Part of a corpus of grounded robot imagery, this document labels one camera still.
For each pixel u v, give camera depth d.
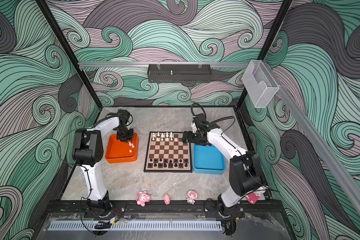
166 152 0.93
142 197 0.74
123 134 0.83
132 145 0.95
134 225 0.70
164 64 0.94
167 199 0.76
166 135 1.00
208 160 0.90
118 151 0.88
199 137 0.73
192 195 0.74
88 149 0.54
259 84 0.79
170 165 0.86
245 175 0.44
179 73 0.95
